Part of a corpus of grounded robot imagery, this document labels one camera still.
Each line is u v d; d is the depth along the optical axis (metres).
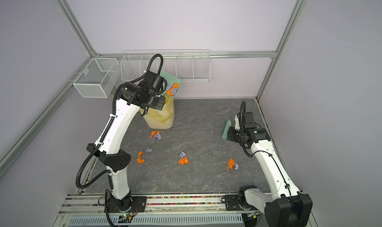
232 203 0.74
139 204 0.74
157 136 0.96
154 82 0.54
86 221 0.77
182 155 0.89
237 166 0.85
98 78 0.99
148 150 0.91
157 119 0.91
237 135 0.66
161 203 0.75
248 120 0.59
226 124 0.87
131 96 0.46
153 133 0.99
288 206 0.37
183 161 0.87
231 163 0.86
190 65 1.06
